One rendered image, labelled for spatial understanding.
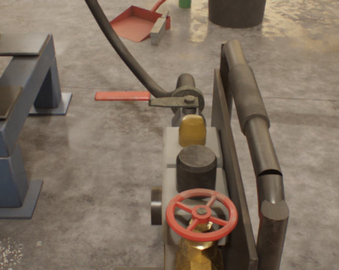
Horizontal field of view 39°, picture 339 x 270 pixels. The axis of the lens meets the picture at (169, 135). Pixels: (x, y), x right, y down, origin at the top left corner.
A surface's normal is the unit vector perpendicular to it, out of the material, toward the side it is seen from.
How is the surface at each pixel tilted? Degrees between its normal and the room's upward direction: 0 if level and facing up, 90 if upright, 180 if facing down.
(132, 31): 0
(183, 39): 0
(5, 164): 90
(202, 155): 0
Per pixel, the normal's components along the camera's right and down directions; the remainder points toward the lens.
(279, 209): 0.07, -0.69
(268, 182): -0.25, -0.41
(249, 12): 0.32, 0.58
